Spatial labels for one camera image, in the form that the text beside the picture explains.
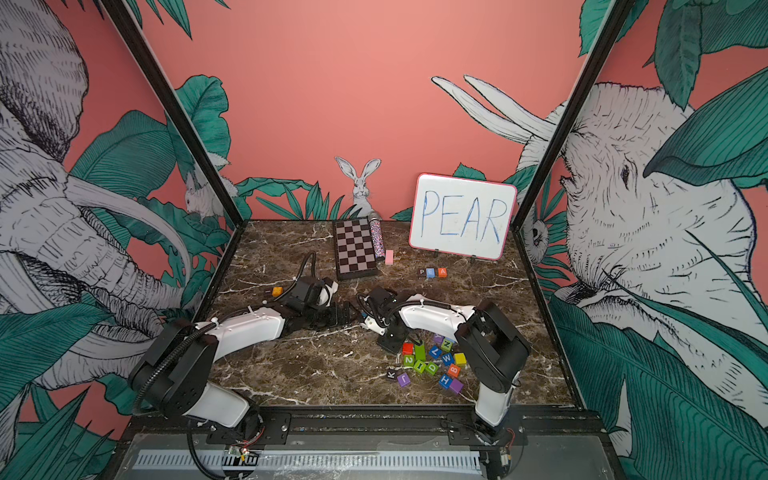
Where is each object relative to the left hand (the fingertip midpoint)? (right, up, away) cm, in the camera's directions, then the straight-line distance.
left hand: (352, 313), depth 89 cm
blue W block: (+28, -13, -3) cm, 31 cm away
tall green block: (+20, -11, -3) cm, 23 cm away
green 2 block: (+17, -13, -4) cm, 21 cm away
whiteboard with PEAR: (+37, +31, +16) cm, 51 cm away
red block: (+16, -9, -6) cm, 19 cm away
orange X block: (-27, +5, +10) cm, 29 cm away
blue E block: (+26, +11, +16) cm, 32 cm away
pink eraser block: (+11, +16, +19) cm, 28 cm away
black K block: (+12, -16, -7) cm, 21 cm away
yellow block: (+32, -12, -5) cm, 34 cm away
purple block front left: (+15, -17, -7) cm, 24 cm away
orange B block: (+29, -15, -5) cm, 34 cm away
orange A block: (+30, +11, +16) cm, 36 cm away
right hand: (+11, -8, 0) cm, 13 cm away
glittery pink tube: (+6, +25, +25) cm, 36 cm away
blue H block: (+27, -17, -7) cm, 33 cm away
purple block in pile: (+26, -8, 0) cm, 27 cm away
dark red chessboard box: (-2, +20, +22) cm, 30 cm away
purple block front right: (+30, -19, -7) cm, 36 cm away
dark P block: (+22, +11, +16) cm, 30 cm away
